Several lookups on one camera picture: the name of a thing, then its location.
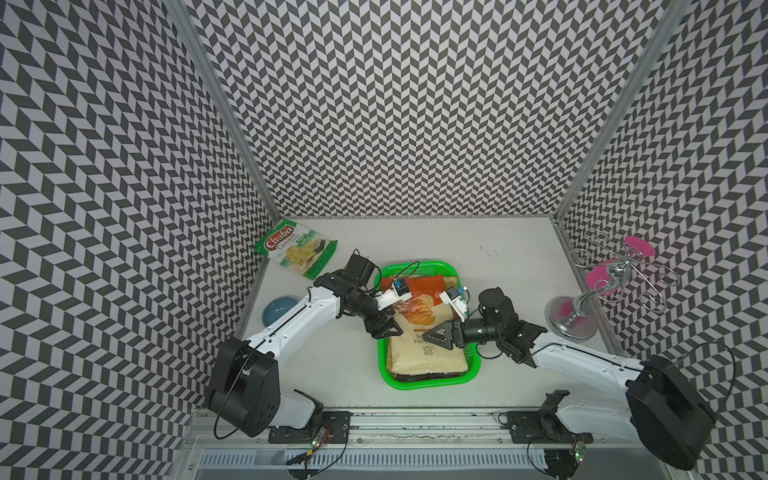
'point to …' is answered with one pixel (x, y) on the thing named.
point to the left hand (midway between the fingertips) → (392, 322)
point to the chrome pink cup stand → (608, 280)
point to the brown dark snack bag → (429, 376)
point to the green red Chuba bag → (296, 247)
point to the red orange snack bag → (425, 309)
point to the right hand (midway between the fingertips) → (429, 341)
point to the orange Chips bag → (414, 354)
